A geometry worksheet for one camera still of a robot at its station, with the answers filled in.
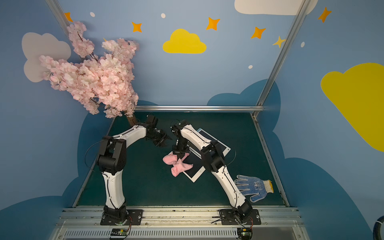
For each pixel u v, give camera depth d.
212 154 0.66
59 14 0.71
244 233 0.73
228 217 0.74
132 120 0.97
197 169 0.91
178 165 0.84
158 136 0.88
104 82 0.59
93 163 0.99
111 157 0.55
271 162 0.99
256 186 0.84
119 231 0.72
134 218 0.74
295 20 0.75
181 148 0.84
